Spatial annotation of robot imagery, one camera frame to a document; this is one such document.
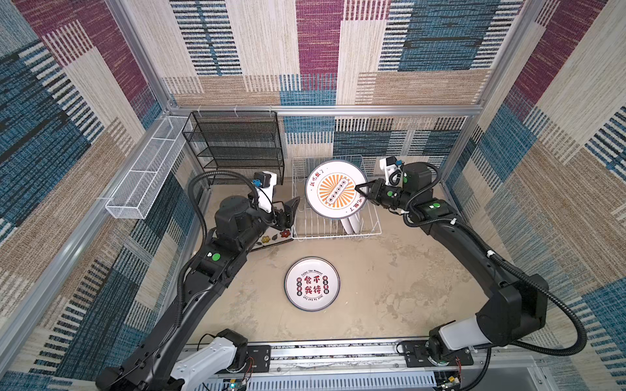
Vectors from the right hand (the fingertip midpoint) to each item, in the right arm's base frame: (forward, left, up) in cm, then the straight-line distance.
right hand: (358, 191), depth 77 cm
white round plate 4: (+1, -1, -18) cm, 18 cm away
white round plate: (-18, +15, -29) cm, 37 cm away
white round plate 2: (+1, +9, 0) cm, 9 cm away
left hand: (-8, +21, +8) cm, 23 cm away
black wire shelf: (+38, +43, -9) cm, 58 cm away
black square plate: (0, +30, -25) cm, 40 cm away
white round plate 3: (-1, +2, -17) cm, 18 cm away
